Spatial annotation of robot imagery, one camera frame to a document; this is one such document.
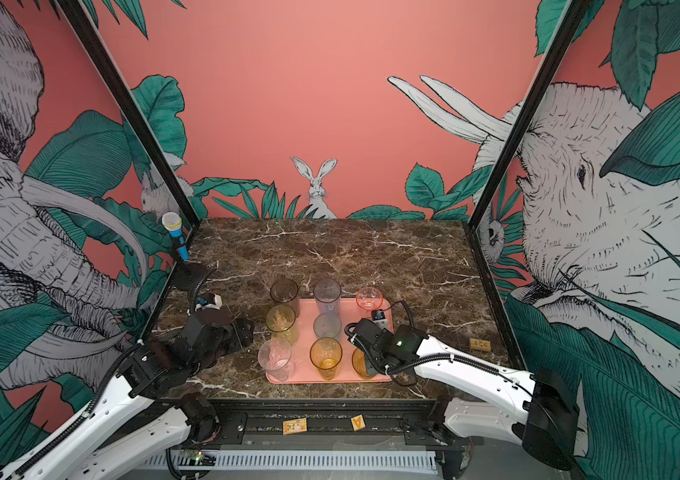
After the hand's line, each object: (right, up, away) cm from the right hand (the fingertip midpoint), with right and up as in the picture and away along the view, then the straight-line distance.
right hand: (371, 358), depth 77 cm
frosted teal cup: (-13, +6, +10) cm, 17 cm away
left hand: (-32, +10, -4) cm, 34 cm away
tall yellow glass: (-12, +3, -7) cm, 14 cm away
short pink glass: (+1, +12, +20) cm, 24 cm away
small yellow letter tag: (-4, -15, -3) cm, 16 cm away
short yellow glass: (-3, -3, +5) cm, 6 cm away
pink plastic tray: (-19, -6, +6) cm, 21 cm away
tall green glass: (-25, +8, +7) cm, 27 cm away
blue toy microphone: (-59, +37, +10) cm, 70 cm away
